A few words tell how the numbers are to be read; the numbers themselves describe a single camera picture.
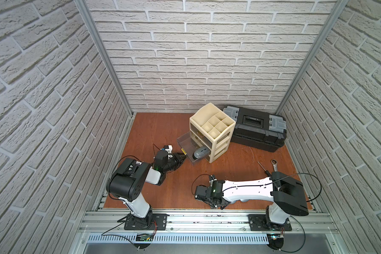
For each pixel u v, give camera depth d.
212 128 0.79
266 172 0.90
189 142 0.97
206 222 0.76
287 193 0.44
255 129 0.90
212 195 0.57
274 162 0.95
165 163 0.77
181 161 0.83
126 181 0.47
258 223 0.74
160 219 0.74
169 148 0.87
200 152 0.85
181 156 0.85
